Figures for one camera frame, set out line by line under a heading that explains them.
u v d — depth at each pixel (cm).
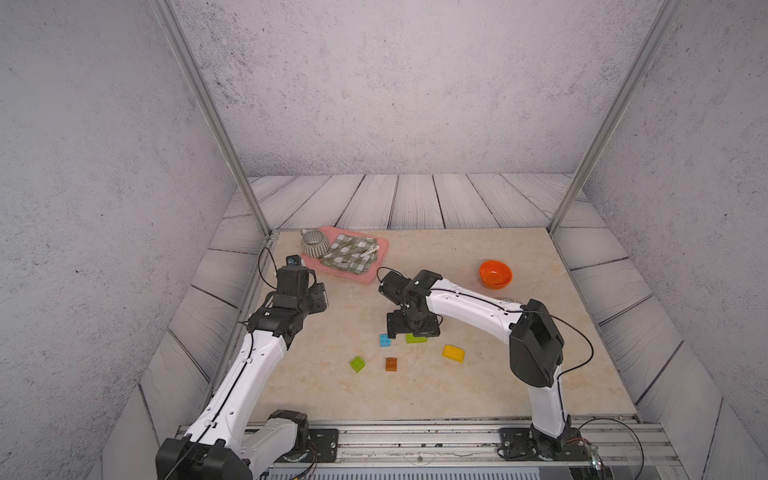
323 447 73
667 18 70
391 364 86
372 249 113
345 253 111
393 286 69
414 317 71
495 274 104
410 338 91
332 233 119
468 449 73
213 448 39
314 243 109
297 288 60
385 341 90
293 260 70
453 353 87
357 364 86
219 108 88
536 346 49
